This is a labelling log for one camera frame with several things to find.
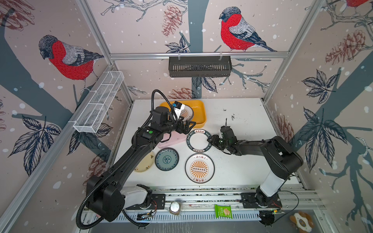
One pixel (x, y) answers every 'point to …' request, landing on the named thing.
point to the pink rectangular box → (175, 138)
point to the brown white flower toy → (303, 222)
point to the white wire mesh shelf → (95, 106)
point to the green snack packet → (223, 211)
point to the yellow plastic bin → (198, 107)
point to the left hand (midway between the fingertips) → (189, 120)
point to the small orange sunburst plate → (187, 113)
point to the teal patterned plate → (167, 158)
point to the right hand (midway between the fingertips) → (208, 142)
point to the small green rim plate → (196, 141)
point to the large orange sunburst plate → (199, 168)
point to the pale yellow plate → (146, 164)
